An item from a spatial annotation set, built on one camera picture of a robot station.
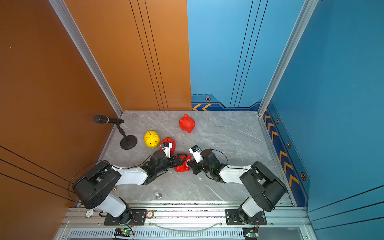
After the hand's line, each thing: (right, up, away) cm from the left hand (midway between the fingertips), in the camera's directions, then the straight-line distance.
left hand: (185, 156), depth 88 cm
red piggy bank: (-11, +9, +4) cm, 14 cm away
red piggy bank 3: (0, +19, +15) cm, 25 cm away
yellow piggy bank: (-21, +10, +6) cm, 24 cm away
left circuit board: (-28, -33, -17) cm, 47 cm away
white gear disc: (-48, -27, -12) cm, 56 cm away
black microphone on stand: (-40, +6, +12) cm, 42 cm away
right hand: (+2, -4, -1) cm, 5 cm away
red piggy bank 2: (0, -6, -5) cm, 8 cm away
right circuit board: (+33, -34, -17) cm, 50 cm away
